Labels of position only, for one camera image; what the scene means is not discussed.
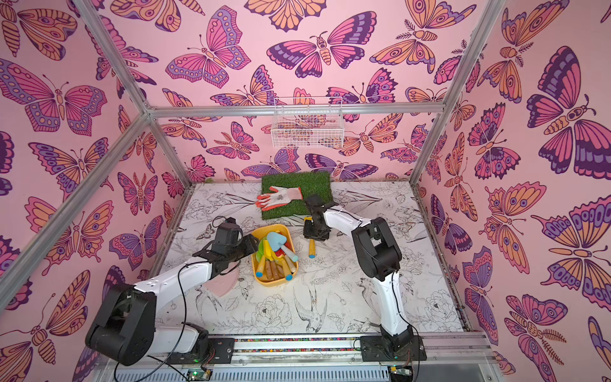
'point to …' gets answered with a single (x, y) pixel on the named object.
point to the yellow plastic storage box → (284, 228)
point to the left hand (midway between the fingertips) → (259, 239)
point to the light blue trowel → (277, 240)
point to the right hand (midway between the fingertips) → (304, 238)
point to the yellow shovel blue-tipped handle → (312, 243)
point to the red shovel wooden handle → (278, 270)
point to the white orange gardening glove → (282, 197)
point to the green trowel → (260, 258)
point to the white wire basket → (308, 122)
